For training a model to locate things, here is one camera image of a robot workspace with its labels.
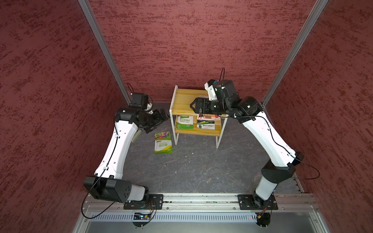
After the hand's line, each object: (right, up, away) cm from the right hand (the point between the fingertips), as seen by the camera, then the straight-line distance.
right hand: (197, 109), depth 67 cm
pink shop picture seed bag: (+5, -4, +3) cm, 7 cm away
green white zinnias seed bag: (-22, -21, +29) cm, 42 cm away
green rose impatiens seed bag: (-7, -7, +21) cm, 23 cm away
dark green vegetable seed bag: (+7, -8, +21) cm, 23 cm away
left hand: (-18, -8, +7) cm, 20 cm away
